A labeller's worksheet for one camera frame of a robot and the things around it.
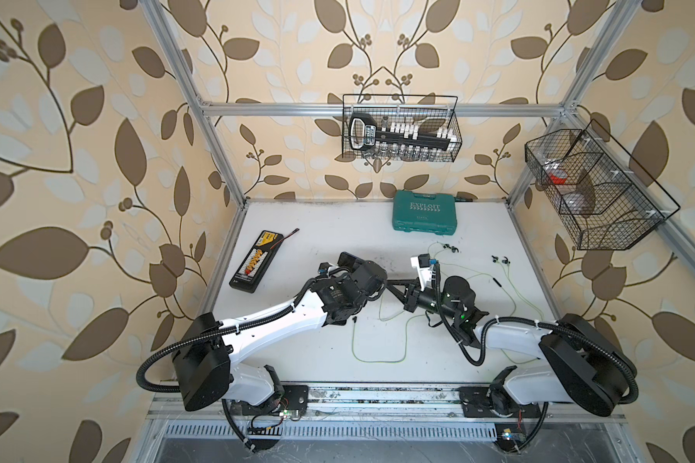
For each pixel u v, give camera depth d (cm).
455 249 105
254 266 96
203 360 41
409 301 71
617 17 72
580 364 43
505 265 102
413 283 74
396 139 85
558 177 81
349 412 74
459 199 122
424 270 72
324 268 72
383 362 81
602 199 74
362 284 59
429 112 91
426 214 112
